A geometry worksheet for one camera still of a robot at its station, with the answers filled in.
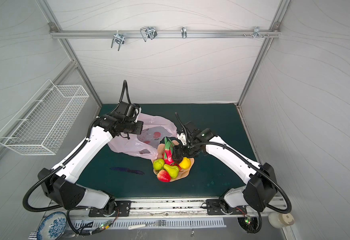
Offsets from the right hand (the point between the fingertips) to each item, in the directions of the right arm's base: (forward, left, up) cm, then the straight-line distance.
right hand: (181, 152), depth 77 cm
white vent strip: (-31, +26, -15) cm, 43 cm away
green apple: (-4, +12, -6) cm, 15 cm away
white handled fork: (-30, +9, -14) cm, 34 cm away
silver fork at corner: (-38, +66, -14) cm, 78 cm away
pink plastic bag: (+15, +16, -1) cm, 22 cm away
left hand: (+11, +21, +9) cm, 26 cm away
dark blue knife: (-6, +31, -14) cm, 35 cm away
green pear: (-7, +4, -8) cm, 12 cm away
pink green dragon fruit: (+2, +8, -6) cm, 10 cm away
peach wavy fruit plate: (+7, +13, -10) cm, 18 cm away
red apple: (-11, +9, -6) cm, 15 cm away
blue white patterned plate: (-34, +58, -12) cm, 68 cm away
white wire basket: (+2, +65, +18) cm, 68 cm away
